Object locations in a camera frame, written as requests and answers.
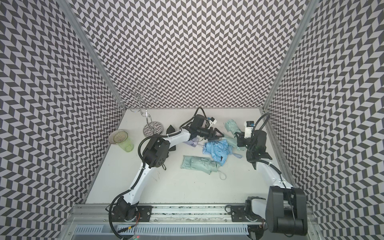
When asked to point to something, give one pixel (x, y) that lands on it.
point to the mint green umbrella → (204, 164)
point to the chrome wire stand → (137, 100)
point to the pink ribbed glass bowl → (118, 136)
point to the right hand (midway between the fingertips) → (238, 134)
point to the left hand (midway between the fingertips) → (221, 137)
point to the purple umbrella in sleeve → (193, 142)
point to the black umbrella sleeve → (170, 129)
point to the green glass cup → (127, 145)
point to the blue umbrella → (220, 149)
